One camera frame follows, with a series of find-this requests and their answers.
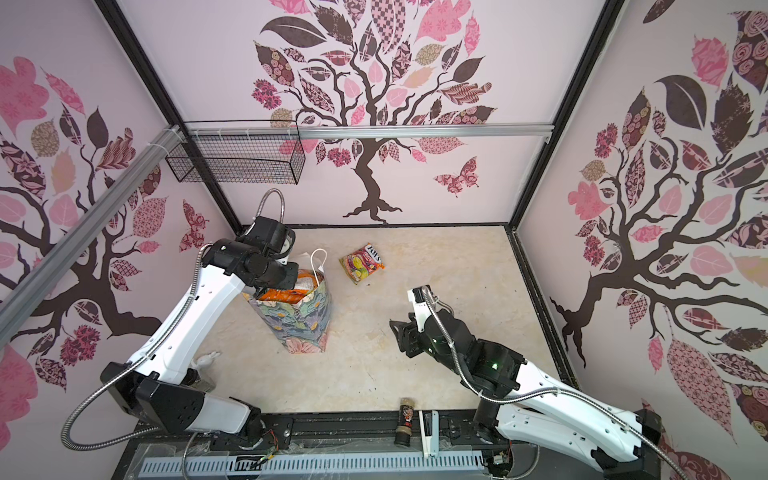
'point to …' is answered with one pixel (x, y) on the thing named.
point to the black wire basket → (239, 152)
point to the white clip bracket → (430, 443)
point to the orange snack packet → (289, 296)
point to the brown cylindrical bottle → (402, 434)
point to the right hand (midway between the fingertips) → (399, 317)
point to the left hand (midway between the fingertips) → (286, 282)
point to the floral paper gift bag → (301, 327)
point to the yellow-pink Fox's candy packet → (361, 263)
